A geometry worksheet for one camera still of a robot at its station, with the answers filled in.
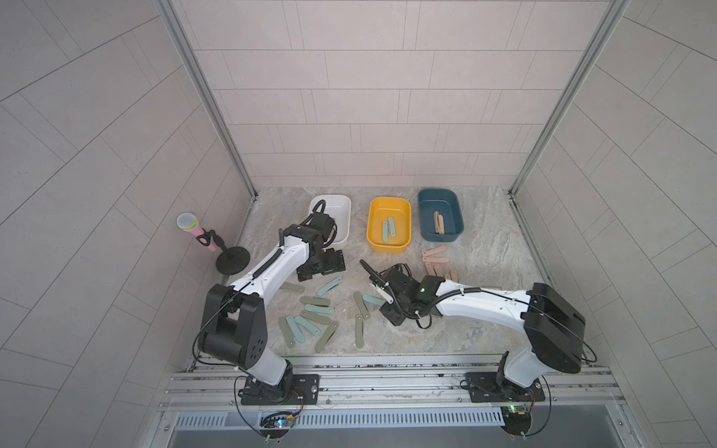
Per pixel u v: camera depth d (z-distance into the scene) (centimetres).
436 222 105
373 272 66
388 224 105
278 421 65
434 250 99
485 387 71
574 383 73
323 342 79
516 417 68
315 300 87
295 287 89
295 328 81
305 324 82
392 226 105
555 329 42
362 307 85
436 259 96
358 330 81
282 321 83
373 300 86
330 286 89
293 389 70
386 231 102
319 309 85
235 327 42
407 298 62
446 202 111
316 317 83
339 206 108
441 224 105
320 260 70
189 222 77
